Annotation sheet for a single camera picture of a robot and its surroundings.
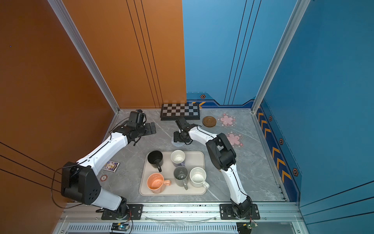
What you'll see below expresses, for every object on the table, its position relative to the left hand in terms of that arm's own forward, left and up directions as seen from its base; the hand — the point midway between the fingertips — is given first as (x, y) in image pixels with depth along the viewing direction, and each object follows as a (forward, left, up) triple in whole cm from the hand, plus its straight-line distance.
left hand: (149, 126), depth 88 cm
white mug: (-24, -30, -16) cm, 42 cm away
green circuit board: (-48, +8, -18) cm, 52 cm away
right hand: (+1, -15, -16) cm, 22 cm away
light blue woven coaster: (-2, -16, -16) cm, 23 cm away
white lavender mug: (-13, -18, -13) cm, 26 cm away
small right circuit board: (-48, -53, -17) cm, 74 cm away
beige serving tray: (-21, -1, -16) cm, 26 cm away
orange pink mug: (-28, -7, -15) cm, 33 cm away
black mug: (-14, -4, -14) cm, 21 cm away
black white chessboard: (+27, -11, -14) cm, 32 cm away
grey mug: (-24, -20, -14) cm, 35 cm away
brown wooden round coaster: (+19, -39, -16) cm, 47 cm away
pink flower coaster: (+20, -53, -16) cm, 59 cm away
